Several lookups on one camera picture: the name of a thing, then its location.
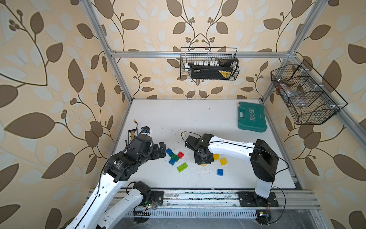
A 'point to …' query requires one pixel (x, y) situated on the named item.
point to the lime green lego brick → (182, 167)
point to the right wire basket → (310, 99)
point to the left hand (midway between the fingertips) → (158, 146)
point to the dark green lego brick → (174, 157)
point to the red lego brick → (180, 154)
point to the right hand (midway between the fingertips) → (200, 162)
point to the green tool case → (251, 117)
